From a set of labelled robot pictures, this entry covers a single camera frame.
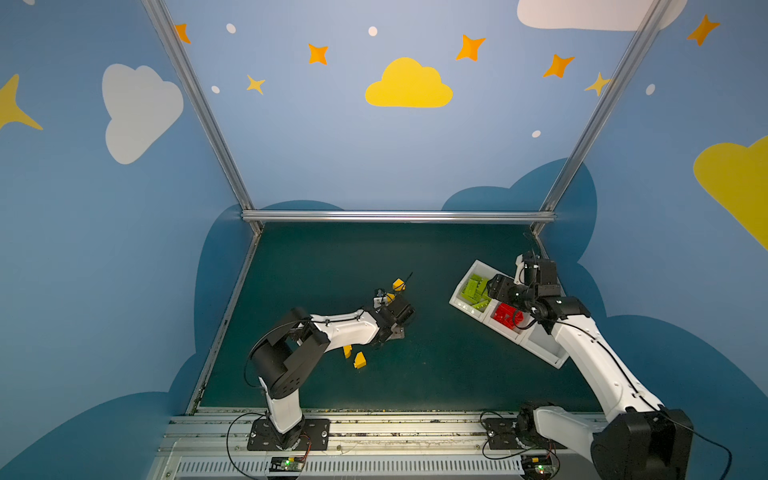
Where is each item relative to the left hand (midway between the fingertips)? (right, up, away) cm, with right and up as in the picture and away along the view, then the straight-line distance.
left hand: (393, 329), depth 93 cm
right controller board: (+34, -28, -21) cm, 49 cm away
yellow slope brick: (+2, +13, +11) cm, 17 cm away
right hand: (+31, +15, -9) cm, 36 cm away
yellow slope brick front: (-10, -7, -8) cm, 14 cm away
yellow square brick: (-1, +8, +12) cm, 14 cm away
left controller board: (-26, -27, -22) cm, 44 cm away
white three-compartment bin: (+27, +10, +6) cm, 29 cm away
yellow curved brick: (-14, -5, -6) cm, 16 cm away
